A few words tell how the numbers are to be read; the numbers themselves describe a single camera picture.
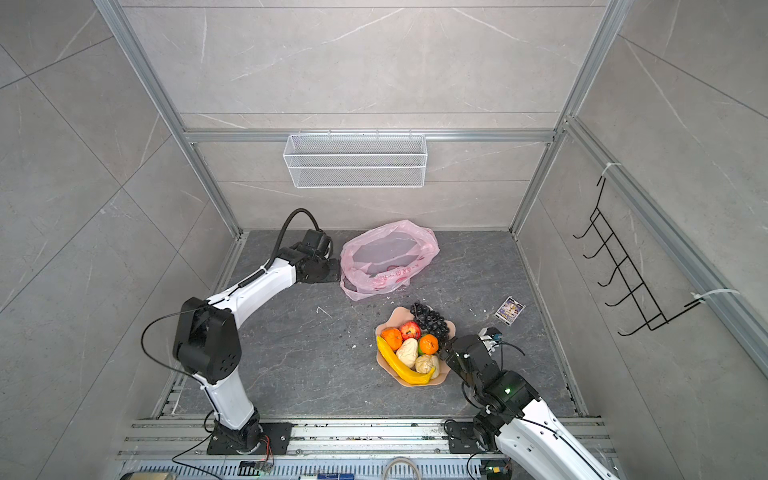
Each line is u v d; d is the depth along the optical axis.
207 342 0.48
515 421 0.51
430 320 0.85
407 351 0.82
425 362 0.78
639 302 0.63
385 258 1.10
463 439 0.73
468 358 0.57
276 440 0.73
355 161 1.00
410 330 0.86
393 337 0.83
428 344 0.80
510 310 0.95
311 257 0.71
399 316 0.91
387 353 0.80
